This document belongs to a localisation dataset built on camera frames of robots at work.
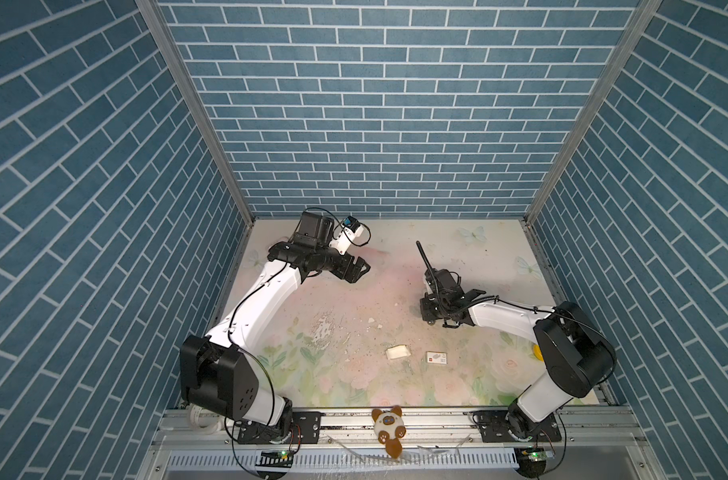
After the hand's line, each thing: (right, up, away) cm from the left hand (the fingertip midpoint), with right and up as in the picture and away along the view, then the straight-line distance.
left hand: (356, 259), depth 81 cm
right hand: (+19, -15, +13) cm, 28 cm away
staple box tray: (+11, -28, +6) cm, 30 cm away
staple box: (+23, -29, +4) cm, 37 cm away
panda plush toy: (+9, -41, -9) cm, 42 cm away
